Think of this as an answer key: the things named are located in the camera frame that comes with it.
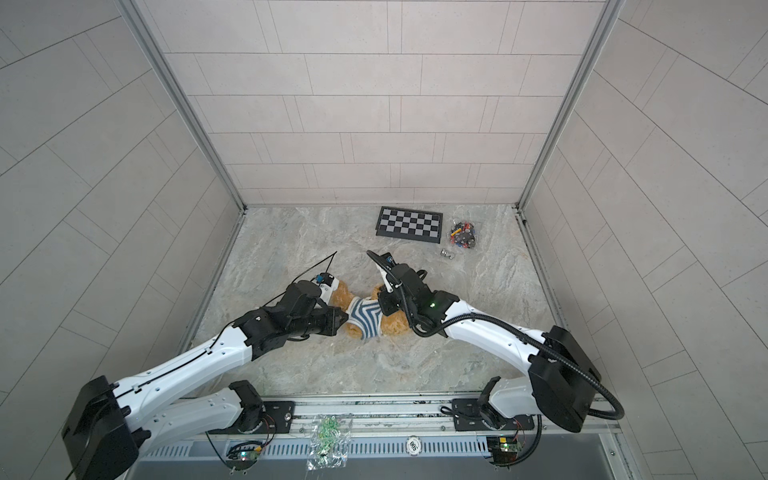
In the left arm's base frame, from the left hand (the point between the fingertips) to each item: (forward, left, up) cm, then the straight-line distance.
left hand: (356, 317), depth 77 cm
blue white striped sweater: (0, -3, +1) cm, 3 cm away
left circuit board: (-29, +23, -7) cm, 37 cm away
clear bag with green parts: (-27, +5, -10) cm, 29 cm away
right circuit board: (-27, -35, -11) cm, 46 cm away
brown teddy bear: (-2, -10, -1) cm, 10 cm away
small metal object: (+27, -27, -10) cm, 40 cm away
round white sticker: (-26, -15, -10) cm, 32 cm away
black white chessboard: (+39, -15, -9) cm, 43 cm away
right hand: (+7, -6, +1) cm, 9 cm away
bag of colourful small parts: (+35, -34, -9) cm, 49 cm away
